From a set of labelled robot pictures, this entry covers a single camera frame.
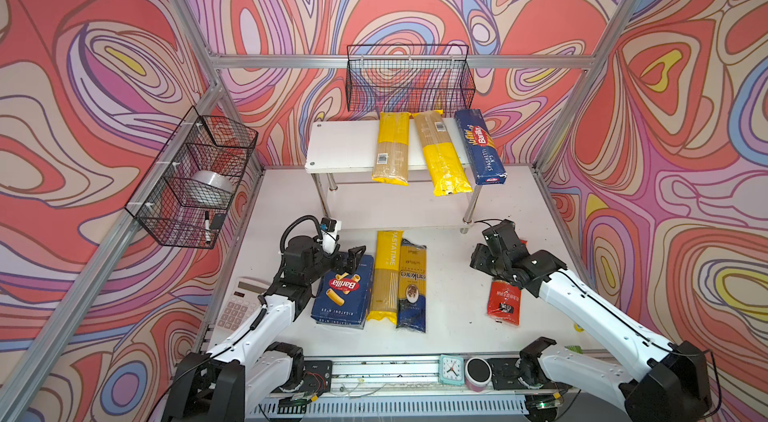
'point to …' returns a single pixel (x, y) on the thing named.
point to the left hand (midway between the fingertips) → (353, 241)
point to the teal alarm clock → (451, 370)
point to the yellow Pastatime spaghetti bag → (385, 280)
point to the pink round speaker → (478, 373)
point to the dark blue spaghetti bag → (411, 310)
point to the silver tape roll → (210, 189)
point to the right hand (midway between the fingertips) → (484, 265)
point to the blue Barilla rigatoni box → (342, 300)
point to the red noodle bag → (504, 301)
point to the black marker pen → (207, 227)
